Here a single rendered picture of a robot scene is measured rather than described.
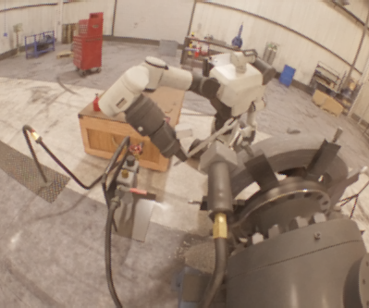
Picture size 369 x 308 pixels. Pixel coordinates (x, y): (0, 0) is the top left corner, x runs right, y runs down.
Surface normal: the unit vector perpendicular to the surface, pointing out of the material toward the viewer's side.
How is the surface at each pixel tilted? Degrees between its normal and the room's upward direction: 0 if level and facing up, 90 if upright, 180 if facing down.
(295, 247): 42
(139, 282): 0
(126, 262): 0
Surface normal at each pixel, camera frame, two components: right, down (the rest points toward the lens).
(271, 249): -0.70, -0.60
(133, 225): 0.18, -0.75
